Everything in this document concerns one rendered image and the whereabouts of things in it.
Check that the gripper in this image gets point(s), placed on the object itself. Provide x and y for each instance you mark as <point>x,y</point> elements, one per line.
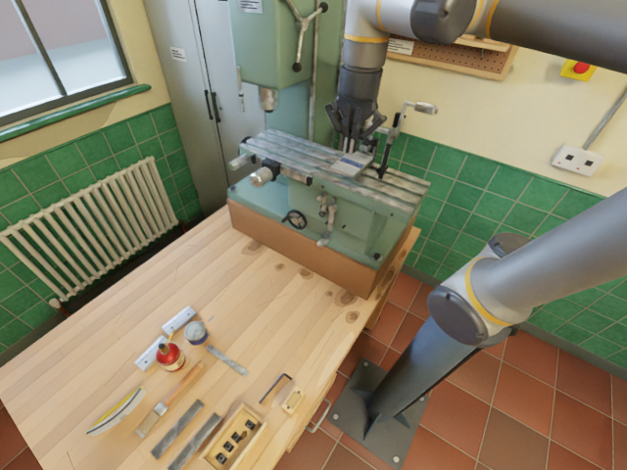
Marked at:
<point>358,90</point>

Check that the aluminium plate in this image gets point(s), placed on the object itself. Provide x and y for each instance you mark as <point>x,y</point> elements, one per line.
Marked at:
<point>349,164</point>

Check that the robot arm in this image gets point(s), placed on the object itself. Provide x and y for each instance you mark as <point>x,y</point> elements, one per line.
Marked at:
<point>563,235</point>

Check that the grey slotted milling table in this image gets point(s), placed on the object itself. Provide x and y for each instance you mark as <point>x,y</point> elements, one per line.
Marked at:
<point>294,147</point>

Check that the green milling machine body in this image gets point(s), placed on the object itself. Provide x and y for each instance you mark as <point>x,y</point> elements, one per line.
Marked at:
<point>343,210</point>

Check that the black trip dog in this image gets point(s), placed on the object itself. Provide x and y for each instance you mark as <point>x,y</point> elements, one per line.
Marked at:
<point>272,166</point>

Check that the grey feed lever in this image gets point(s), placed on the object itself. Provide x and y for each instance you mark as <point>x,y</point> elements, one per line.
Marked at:
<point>332,220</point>

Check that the thin silver lever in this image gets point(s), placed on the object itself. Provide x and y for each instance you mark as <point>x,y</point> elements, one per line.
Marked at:
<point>241,95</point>

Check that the grey spindle chuck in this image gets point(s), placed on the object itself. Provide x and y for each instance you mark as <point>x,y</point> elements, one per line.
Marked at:
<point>268,99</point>

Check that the silver round knob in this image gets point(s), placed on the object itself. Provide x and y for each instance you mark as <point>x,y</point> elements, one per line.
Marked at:
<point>260,177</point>

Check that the small black handwheel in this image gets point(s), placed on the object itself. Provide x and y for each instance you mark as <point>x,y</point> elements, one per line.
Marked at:
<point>295,220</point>

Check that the wooden pegboard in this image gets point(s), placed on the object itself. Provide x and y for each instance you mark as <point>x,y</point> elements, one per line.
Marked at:
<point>465,61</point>

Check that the brown wooden machine base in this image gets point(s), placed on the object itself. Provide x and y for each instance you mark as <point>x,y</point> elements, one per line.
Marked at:
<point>313,264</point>

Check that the grey metal cupboard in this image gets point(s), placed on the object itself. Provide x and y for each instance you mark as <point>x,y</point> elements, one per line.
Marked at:
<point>186,122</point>

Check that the red button on yellow box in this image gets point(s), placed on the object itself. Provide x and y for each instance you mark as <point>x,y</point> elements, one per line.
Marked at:
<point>579,68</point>

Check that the white flat bar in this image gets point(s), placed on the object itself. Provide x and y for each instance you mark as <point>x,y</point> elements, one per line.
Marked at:
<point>178,318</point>
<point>148,353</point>

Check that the grey tin with blue band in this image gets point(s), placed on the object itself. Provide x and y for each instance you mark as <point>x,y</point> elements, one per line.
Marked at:
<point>196,333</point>

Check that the grey steel rule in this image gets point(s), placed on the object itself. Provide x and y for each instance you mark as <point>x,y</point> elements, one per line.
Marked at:
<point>226,360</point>

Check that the black hex key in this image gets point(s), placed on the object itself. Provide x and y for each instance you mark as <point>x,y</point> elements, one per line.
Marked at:
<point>272,390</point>

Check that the small wooden block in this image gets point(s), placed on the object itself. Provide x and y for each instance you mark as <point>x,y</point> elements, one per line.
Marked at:
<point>292,401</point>

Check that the cream radiator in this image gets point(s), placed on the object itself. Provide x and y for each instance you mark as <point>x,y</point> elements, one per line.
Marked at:
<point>88,220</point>

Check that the red oil can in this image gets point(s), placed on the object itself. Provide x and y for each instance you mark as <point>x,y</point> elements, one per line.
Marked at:
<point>169,357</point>

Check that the window with green sill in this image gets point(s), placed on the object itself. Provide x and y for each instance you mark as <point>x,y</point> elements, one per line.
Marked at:
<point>29,73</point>

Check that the wooden parts box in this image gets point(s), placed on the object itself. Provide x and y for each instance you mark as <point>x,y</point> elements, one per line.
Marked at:
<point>255,440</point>

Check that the grey flat file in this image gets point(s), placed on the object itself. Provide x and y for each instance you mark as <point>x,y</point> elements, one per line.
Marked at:
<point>176,429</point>
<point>196,440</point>

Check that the yellow and white curved pad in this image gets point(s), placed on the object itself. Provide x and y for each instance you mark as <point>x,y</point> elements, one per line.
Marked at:
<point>117,411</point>

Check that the black clamp post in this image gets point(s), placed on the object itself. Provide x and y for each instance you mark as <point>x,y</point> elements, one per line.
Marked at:
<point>384,161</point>

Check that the white wall socket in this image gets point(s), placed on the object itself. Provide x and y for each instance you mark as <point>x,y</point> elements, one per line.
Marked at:
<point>578,159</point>

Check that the grey wall conduit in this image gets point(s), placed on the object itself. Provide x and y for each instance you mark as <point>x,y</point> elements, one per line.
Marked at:
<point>605,120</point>

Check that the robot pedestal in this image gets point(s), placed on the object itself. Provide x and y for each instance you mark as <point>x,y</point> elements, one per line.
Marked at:
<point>406,377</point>

